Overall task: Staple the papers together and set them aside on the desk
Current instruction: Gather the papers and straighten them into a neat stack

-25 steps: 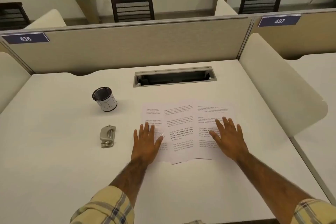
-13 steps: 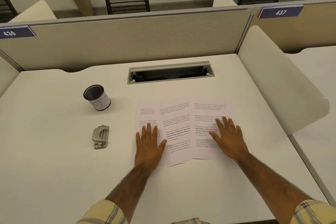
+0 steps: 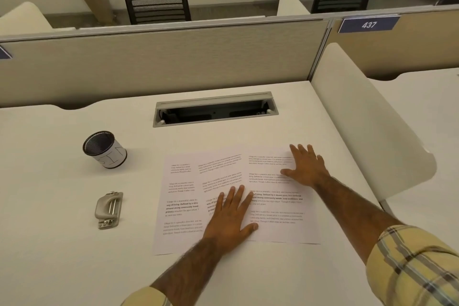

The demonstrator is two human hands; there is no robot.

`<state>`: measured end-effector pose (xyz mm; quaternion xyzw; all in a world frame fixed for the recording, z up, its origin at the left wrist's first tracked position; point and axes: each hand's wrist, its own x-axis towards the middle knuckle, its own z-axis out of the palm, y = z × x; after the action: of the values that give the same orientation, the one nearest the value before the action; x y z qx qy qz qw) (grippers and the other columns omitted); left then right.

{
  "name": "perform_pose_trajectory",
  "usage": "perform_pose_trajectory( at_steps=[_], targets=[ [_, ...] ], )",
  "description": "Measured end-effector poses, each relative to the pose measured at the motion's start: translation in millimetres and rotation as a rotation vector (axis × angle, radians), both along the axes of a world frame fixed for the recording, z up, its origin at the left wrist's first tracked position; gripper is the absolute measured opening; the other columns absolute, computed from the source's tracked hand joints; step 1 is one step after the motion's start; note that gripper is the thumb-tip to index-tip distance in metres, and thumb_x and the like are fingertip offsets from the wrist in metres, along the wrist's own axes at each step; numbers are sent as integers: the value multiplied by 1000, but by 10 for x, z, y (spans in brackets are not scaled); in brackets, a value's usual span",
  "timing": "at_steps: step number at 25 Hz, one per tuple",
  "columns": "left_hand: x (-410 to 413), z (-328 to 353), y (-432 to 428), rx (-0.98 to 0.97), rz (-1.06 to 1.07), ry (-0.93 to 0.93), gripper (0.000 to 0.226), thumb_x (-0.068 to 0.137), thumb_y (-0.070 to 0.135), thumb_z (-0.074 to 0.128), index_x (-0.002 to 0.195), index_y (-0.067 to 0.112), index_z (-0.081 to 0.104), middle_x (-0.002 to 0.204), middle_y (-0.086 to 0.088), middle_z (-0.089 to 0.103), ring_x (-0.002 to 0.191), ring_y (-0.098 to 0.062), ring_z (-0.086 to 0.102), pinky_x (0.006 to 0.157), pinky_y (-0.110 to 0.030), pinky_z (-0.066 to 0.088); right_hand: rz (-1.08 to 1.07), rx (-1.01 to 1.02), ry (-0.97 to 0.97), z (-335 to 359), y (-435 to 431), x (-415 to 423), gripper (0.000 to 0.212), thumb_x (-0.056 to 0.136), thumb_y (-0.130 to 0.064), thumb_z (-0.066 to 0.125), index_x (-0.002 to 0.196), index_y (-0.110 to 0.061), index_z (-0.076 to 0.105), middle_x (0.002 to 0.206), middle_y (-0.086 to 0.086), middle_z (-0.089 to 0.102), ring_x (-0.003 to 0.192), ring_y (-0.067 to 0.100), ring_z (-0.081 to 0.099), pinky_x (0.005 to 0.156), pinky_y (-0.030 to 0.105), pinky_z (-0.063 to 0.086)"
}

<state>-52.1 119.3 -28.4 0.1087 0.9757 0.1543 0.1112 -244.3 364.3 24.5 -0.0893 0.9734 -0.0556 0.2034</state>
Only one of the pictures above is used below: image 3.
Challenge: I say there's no person's left hand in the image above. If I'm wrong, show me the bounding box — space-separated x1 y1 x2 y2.
202 185 259 255

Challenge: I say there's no person's right hand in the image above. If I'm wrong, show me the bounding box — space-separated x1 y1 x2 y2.
280 144 331 189

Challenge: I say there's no narrow printed paper sheet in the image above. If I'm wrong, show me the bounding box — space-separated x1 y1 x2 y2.
247 147 322 246

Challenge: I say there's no wide printed paper sheet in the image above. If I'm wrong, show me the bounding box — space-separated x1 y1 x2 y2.
153 152 251 256

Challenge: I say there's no person's left forearm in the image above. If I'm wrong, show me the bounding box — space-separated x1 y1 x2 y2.
149 234 232 299

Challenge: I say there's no person's right forearm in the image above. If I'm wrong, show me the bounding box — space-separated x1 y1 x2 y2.
312 172 406 265

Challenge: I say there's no large white side divider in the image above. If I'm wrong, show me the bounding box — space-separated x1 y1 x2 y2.
311 43 437 207

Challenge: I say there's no grey metal hole punch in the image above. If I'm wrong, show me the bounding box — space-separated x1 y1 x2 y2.
94 191 124 230

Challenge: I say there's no yellow plaid left shirt sleeve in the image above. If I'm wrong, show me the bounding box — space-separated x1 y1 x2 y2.
120 286 173 306

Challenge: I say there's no yellow plaid shirt sleeve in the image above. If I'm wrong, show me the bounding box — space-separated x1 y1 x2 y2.
366 225 459 306
120 286 173 306

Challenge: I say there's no black mesh pen cup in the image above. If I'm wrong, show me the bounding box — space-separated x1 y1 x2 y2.
82 131 128 170

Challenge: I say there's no yellow plaid right shirt sleeve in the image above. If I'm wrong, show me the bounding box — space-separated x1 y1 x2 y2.
366 225 459 306

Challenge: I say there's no blue number sign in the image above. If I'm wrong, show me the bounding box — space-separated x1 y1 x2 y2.
338 15 401 34

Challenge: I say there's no white desk divider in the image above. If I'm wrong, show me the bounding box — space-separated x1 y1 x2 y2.
276 0 311 17
0 1 77 36

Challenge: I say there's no beige partition panel with sign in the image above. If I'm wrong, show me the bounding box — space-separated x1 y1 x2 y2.
328 5 459 81

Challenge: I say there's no long beige partition panel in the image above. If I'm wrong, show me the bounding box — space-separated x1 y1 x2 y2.
0 17 333 109

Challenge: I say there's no tall beige planter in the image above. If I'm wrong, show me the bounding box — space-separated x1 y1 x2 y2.
74 0 115 25

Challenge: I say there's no grey desk cable tray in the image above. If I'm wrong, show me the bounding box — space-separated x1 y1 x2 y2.
153 92 279 128

